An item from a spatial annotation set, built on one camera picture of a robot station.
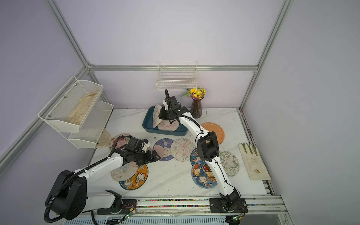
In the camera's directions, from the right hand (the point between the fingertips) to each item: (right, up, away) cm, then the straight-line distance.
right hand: (155, 117), depth 93 cm
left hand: (+1, -28, -8) cm, 29 cm away
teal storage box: (-8, -6, +11) cm, 15 cm away
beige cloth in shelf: (-39, +1, -17) cm, 43 cm away
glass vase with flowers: (+29, +16, +4) cm, 33 cm away
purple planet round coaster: (+4, -21, +5) cm, 22 cm away
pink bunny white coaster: (+5, -6, +15) cm, 17 cm away
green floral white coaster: (+50, -31, -3) cm, 59 cm away
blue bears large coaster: (+31, -36, -9) cm, 49 cm away
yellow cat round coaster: (-8, -39, -11) cm, 41 cm away
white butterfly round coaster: (+18, -22, +2) cm, 29 cm away
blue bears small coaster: (+27, -27, -1) cm, 38 cm away
